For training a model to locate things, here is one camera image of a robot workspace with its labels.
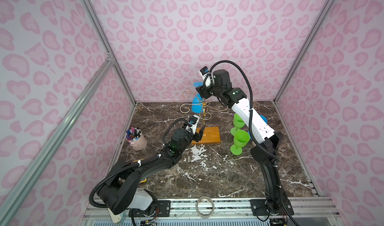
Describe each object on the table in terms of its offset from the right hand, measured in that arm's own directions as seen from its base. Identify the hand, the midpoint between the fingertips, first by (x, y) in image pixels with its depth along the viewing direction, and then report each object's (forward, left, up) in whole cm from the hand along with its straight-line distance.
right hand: (202, 82), depth 81 cm
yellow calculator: (-42, +32, -34) cm, 62 cm away
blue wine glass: (-12, +3, -6) cm, 14 cm away
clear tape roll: (-57, -1, -33) cm, 65 cm away
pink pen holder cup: (-22, +38, -24) cm, 50 cm away
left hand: (-16, +1, -12) cm, 20 cm away
